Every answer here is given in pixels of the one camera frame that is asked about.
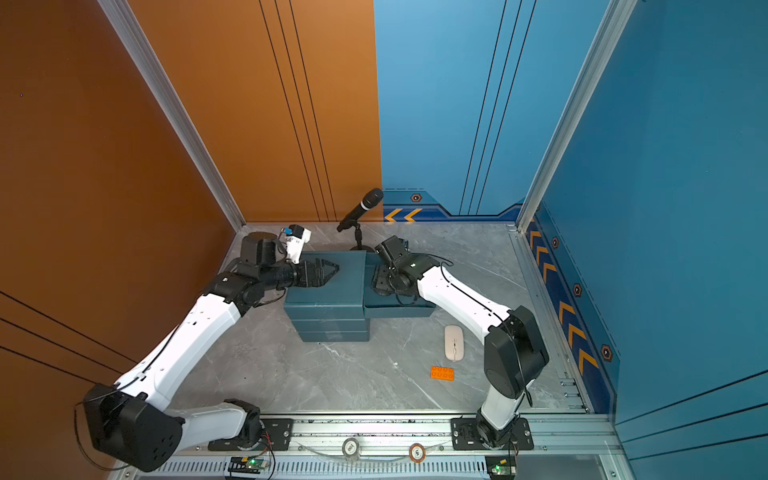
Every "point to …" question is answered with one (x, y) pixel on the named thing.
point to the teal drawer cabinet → (334, 312)
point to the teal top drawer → (376, 305)
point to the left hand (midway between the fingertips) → (329, 263)
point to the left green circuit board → (247, 464)
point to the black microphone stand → (359, 238)
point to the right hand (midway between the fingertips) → (384, 281)
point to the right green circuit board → (501, 466)
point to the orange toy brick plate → (444, 374)
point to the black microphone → (368, 202)
